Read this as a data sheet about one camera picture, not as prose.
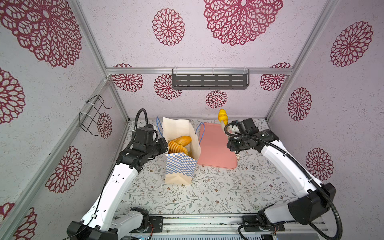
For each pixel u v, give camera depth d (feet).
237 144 2.22
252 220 2.51
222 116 2.80
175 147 2.92
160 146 2.10
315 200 1.30
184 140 2.96
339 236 1.16
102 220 1.25
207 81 3.25
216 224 2.50
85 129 2.33
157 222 2.45
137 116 1.77
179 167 2.50
